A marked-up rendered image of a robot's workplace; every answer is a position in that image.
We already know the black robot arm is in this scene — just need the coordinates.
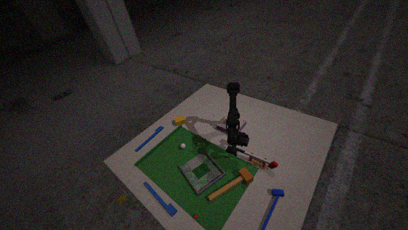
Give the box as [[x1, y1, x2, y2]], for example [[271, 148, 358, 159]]
[[226, 82, 249, 146]]

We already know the yellow block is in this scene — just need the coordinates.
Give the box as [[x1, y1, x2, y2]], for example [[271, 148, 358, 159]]
[[175, 116, 186, 126]]

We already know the green flat mat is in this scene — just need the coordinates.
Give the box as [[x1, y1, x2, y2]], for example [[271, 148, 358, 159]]
[[137, 127, 259, 230]]

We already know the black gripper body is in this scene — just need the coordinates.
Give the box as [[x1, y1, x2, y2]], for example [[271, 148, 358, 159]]
[[226, 132, 245, 154]]

